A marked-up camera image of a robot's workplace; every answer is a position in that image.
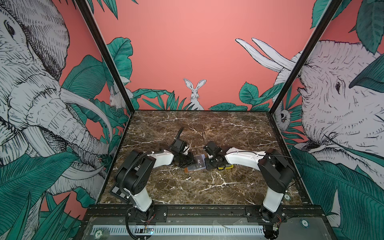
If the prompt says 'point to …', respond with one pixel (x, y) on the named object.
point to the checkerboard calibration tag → (117, 190)
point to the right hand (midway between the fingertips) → (206, 164)
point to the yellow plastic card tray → (227, 166)
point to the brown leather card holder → (192, 167)
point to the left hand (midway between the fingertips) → (198, 160)
